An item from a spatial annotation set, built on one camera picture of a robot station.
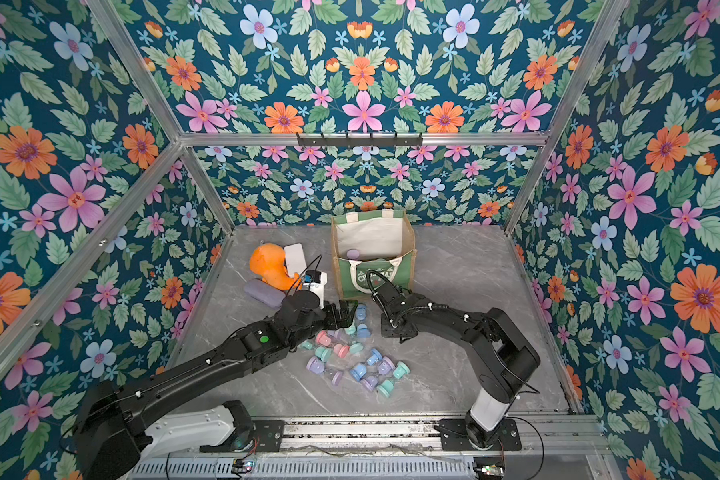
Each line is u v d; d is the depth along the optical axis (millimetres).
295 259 1055
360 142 923
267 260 998
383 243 1037
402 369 821
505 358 474
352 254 1005
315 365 821
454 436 728
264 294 980
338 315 690
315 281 674
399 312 628
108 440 378
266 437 737
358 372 820
